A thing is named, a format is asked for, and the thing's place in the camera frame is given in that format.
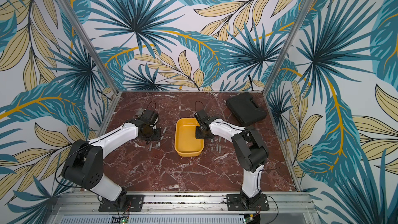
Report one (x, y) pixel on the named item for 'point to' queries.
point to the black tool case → (245, 109)
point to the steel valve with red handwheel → (140, 112)
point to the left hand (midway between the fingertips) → (157, 138)
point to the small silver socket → (165, 129)
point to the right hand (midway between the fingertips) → (200, 135)
